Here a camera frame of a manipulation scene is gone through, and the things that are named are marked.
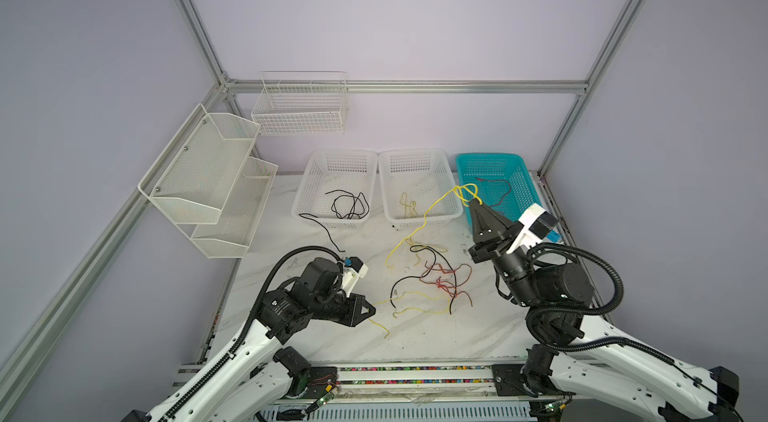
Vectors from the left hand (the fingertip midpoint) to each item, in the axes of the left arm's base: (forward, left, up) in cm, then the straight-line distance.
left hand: (370, 315), depth 69 cm
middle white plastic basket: (+54, -16, -14) cm, 58 cm away
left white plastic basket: (+55, +17, -16) cm, 60 cm away
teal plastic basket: (+59, -49, -15) cm, 78 cm away
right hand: (+10, -20, +30) cm, 38 cm away
